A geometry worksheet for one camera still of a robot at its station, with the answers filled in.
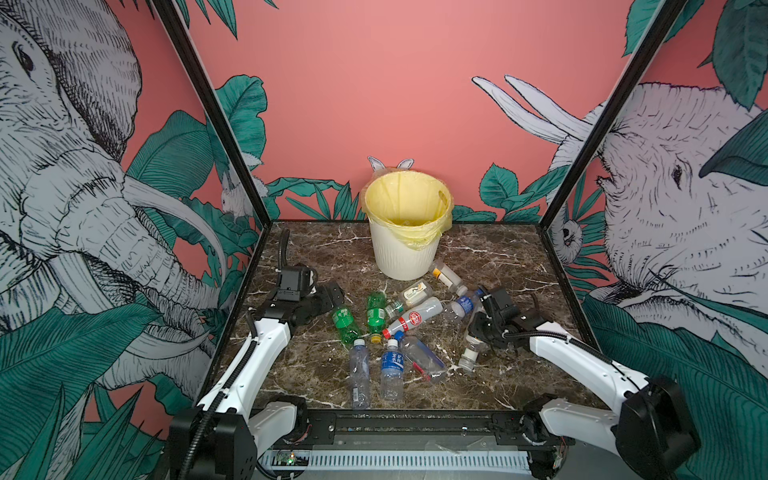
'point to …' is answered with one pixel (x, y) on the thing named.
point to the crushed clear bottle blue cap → (425, 362)
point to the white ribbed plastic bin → (394, 260)
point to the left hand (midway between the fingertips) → (332, 293)
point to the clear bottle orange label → (449, 278)
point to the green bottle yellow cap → (343, 320)
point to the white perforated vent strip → (331, 461)
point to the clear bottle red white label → (468, 359)
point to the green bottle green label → (376, 315)
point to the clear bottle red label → (414, 317)
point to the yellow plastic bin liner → (415, 207)
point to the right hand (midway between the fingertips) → (469, 326)
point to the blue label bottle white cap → (392, 372)
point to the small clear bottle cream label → (418, 292)
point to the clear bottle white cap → (359, 369)
